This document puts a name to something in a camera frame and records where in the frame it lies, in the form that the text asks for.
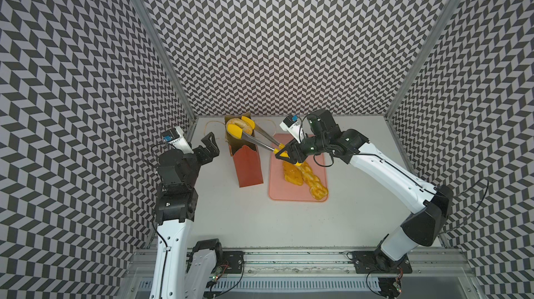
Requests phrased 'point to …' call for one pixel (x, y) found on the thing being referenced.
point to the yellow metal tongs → (236, 131)
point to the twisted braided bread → (317, 188)
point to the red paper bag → (246, 157)
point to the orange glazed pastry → (292, 173)
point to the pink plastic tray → (279, 189)
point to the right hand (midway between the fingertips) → (282, 155)
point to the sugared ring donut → (239, 123)
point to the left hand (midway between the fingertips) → (202, 139)
